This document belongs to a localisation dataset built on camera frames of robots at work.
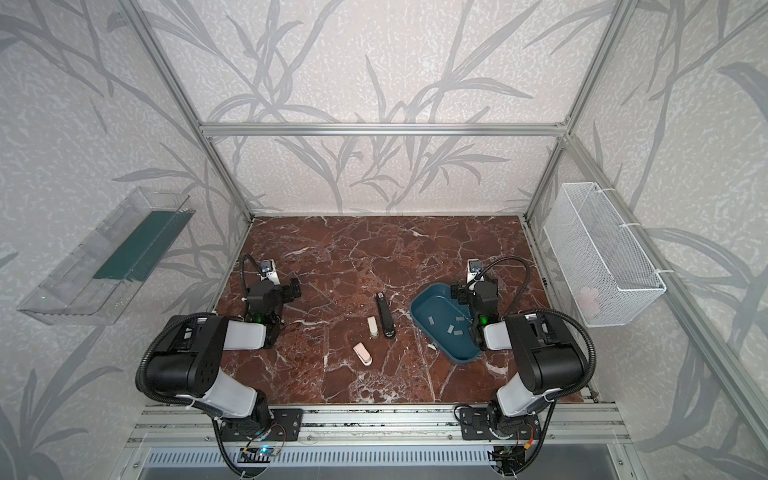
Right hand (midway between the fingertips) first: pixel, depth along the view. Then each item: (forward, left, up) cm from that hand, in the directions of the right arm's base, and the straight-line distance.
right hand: (473, 266), depth 94 cm
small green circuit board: (-48, +59, -10) cm, 77 cm away
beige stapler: (-18, +31, -5) cm, 37 cm away
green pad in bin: (-13, +78, +29) cm, 84 cm away
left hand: (0, +61, +1) cm, 61 cm away
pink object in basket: (-18, -23, +12) cm, 32 cm away
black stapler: (-19, +27, -6) cm, 33 cm away
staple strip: (-14, +14, -8) cm, 22 cm away
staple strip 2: (-17, +8, -8) cm, 21 cm away
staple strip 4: (-14, +5, -8) cm, 17 cm away
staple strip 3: (-19, +6, -8) cm, 21 cm away
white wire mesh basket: (-20, -20, +27) cm, 39 cm away
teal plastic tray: (-15, +10, -9) cm, 20 cm away
